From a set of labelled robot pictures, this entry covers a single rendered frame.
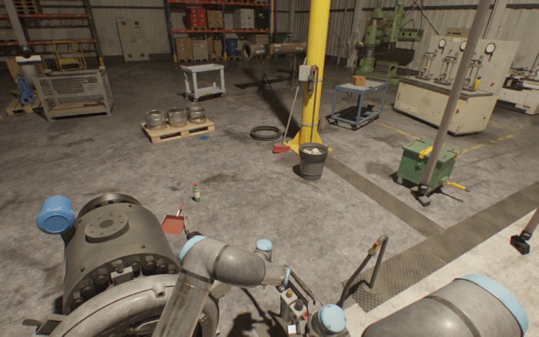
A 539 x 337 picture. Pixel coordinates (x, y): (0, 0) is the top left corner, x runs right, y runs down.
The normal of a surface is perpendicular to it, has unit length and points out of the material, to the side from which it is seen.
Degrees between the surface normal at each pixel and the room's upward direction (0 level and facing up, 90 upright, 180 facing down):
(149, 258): 13
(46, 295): 0
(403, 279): 0
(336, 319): 19
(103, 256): 9
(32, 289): 0
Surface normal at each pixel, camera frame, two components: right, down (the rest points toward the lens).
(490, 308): 0.14, -0.70
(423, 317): -0.48, -0.81
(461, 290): -0.15, -0.98
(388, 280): 0.02, -0.88
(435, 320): -0.29, -0.83
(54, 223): 0.55, 0.41
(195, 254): -0.21, -0.47
